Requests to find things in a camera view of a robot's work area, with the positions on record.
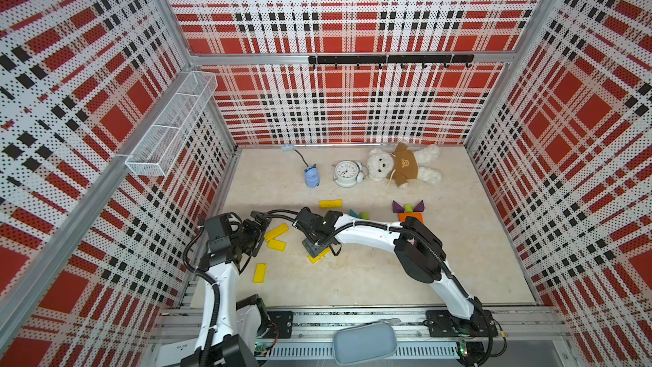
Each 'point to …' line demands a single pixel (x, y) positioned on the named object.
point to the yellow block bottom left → (261, 273)
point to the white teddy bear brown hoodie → (404, 165)
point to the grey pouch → (365, 342)
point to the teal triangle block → (354, 214)
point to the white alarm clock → (349, 173)
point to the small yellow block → (277, 245)
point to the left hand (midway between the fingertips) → (274, 223)
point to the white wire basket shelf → (159, 146)
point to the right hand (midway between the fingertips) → (325, 239)
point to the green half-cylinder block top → (408, 207)
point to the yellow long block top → (330, 204)
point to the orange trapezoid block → (418, 215)
